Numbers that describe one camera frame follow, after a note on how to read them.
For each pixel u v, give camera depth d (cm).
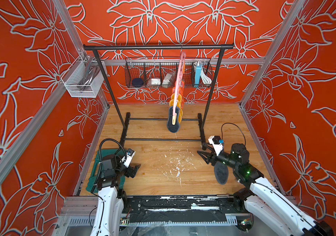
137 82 93
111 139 68
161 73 100
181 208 73
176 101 60
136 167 75
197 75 86
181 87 83
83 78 83
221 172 83
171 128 88
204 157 70
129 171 73
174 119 67
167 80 90
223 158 65
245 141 98
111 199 52
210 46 57
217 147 63
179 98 78
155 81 86
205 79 90
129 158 73
